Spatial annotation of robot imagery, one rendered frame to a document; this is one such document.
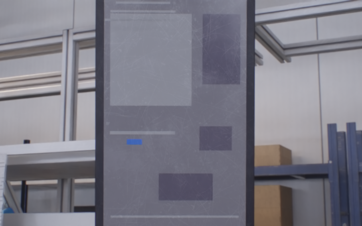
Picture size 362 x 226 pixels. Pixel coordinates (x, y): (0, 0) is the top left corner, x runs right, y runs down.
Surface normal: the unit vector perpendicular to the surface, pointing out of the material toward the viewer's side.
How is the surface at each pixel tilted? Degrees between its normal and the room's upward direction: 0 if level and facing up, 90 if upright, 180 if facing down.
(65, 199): 90
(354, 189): 90
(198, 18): 101
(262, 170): 90
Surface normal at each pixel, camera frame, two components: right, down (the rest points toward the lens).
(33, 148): -0.40, -0.17
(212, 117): 0.02, 0.00
